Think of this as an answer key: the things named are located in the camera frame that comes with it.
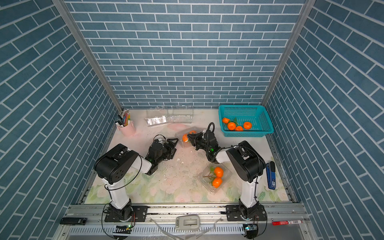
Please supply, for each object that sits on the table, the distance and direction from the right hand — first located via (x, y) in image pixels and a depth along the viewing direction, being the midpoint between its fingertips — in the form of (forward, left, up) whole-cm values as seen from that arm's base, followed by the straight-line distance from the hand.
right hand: (187, 135), depth 90 cm
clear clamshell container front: (-20, -18, -11) cm, 28 cm away
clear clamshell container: (+15, +23, -1) cm, 27 cm away
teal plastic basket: (+27, -41, -13) cm, 51 cm away
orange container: (+21, -25, -8) cm, 34 cm away
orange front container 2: (-24, -19, -7) cm, 31 cm away
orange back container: (+16, -35, -9) cm, 39 cm away
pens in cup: (+10, +43, +2) cm, 44 cm away
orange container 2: (+8, -2, -6) cm, 10 cm away
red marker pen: (-38, -56, -12) cm, 68 cm away
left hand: (-2, +3, -7) cm, 8 cm away
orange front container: (-18, -20, -8) cm, 28 cm away
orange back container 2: (+19, -41, -10) cm, 46 cm away
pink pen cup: (+6, +41, -7) cm, 42 cm away
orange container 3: (+3, +2, -6) cm, 7 cm away
